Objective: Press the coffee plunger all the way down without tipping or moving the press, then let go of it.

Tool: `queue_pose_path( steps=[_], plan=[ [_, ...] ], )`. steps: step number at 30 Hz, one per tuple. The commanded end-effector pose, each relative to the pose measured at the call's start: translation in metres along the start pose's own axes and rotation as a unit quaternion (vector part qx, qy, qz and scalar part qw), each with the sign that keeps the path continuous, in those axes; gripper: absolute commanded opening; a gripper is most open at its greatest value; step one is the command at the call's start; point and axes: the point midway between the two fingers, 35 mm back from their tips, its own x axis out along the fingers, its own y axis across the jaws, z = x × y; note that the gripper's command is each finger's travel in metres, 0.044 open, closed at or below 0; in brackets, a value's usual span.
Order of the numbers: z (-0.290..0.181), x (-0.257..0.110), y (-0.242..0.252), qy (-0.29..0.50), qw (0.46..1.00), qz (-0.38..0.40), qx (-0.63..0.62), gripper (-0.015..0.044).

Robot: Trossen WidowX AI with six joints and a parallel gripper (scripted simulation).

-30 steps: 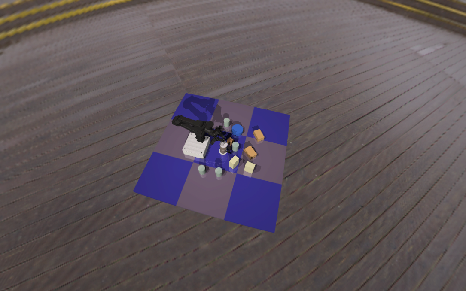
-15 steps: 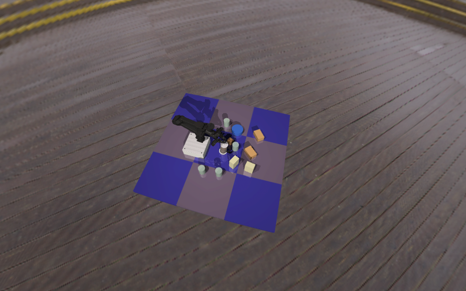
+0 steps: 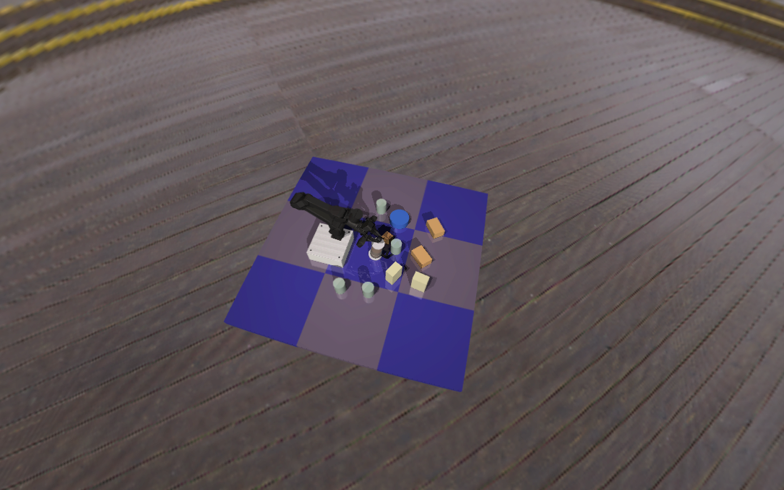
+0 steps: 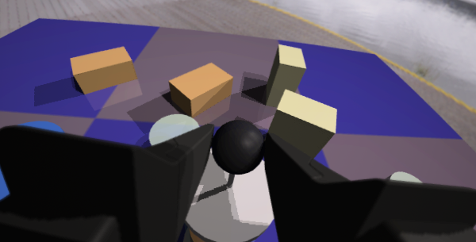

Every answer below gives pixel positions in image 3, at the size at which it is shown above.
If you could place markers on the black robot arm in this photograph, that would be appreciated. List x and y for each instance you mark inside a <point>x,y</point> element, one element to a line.
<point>335,216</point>

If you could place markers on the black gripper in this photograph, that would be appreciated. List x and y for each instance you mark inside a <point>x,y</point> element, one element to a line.
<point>366,237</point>

